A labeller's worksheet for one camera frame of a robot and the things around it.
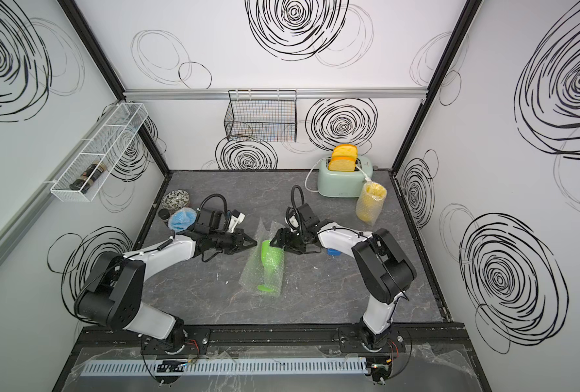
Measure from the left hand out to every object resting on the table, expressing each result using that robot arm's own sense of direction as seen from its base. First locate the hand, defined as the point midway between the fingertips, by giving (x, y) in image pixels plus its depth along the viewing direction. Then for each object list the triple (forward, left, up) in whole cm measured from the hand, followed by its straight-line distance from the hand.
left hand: (255, 244), depth 85 cm
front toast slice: (+31, -32, +11) cm, 46 cm away
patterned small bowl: (+25, +40, -8) cm, 48 cm away
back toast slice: (+37, -34, +13) cm, 52 cm away
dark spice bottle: (+12, +37, -1) cm, 39 cm away
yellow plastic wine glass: (+17, -43, +4) cm, 46 cm away
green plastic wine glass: (-5, -7, -2) cm, 8 cm away
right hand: (+1, -7, -3) cm, 8 cm away
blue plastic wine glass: (+6, +26, +6) cm, 27 cm away
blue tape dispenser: (+3, -29, -9) cm, 30 cm away
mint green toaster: (+29, -34, +2) cm, 44 cm away
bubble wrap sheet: (+17, -43, +3) cm, 46 cm away
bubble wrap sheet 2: (+4, +29, +8) cm, 30 cm away
